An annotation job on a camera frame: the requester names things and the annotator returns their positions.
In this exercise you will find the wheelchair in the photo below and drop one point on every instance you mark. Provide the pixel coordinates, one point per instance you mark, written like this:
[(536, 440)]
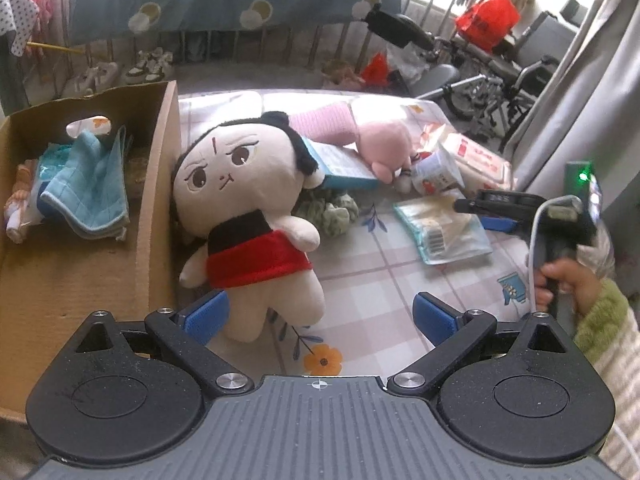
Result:
[(500, 75)]

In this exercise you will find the clear packet with teal edge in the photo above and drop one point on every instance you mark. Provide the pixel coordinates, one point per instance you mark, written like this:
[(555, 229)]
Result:
[(445, 230)]

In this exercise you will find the polka dot garment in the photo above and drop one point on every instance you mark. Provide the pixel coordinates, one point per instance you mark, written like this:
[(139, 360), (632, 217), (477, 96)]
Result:
[(17, 15)]

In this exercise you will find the person's right forearm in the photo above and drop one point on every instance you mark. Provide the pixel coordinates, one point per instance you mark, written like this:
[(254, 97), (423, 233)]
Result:
[(615, 350)]

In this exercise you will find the green scrunchie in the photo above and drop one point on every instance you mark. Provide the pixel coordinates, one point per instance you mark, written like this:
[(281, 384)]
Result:
[(335, 217)]

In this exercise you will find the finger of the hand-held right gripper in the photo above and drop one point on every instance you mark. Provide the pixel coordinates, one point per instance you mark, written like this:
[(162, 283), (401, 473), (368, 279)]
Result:
[(502, 225), (500, 202)]

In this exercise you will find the white pack with red print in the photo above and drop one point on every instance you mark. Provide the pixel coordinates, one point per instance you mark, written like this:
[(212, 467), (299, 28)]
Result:
[(477, 157)]

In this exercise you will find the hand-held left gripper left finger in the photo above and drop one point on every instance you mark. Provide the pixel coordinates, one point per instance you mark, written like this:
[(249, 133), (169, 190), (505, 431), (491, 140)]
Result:
[(205, 317)]

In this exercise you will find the crumpled red plastic bag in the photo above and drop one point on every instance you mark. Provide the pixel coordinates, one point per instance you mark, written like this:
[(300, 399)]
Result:
[(376, 67)]

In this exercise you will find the yellow stick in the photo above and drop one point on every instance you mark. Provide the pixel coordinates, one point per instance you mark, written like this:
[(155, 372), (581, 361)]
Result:
[(55, 48)]

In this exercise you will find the pale curtain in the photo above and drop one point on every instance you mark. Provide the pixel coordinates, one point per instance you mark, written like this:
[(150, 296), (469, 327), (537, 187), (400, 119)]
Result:
[(600, 85)]

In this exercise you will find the plush doll with red skirt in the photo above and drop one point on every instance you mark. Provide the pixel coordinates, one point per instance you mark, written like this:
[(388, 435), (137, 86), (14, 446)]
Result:
[(235, 170)]

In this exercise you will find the white plastic bag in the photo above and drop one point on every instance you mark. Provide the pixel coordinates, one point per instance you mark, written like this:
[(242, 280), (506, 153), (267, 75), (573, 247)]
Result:
[(412, 60)]

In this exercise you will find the white yogurt cup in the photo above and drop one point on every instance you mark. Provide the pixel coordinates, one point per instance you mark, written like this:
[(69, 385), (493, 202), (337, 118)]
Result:
[(440, 172)]

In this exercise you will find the red shopping bag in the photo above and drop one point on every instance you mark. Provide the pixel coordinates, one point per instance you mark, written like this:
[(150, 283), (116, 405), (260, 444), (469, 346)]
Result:
[(487, 17)]

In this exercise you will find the blue white wet wipes pack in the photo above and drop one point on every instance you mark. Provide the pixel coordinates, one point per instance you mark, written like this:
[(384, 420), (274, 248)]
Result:
[(52, 162)]

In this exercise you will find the person's right hand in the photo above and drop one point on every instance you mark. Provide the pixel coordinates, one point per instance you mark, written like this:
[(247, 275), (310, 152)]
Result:
[(580, 282)]

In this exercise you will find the pink plush toy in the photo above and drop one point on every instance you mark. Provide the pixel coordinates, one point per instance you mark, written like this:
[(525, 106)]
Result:
[(382, 142)]

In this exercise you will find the pink towel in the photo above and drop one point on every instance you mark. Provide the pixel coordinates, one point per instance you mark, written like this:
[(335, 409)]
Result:
[(325, 120)]

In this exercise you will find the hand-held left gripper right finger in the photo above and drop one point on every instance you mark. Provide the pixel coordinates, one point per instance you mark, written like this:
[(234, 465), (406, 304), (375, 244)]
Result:
[(434, 320)]

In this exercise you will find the light blue flat pack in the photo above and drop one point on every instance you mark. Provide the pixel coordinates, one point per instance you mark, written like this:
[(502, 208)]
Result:
[(345, 165)]

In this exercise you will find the large cardboard box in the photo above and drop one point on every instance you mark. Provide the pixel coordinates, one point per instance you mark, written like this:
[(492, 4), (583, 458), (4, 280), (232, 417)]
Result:
[(70, 285)]

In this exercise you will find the orange-white striped toy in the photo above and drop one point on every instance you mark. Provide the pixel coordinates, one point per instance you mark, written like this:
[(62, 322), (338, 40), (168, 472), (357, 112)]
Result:
[(20, 210)]

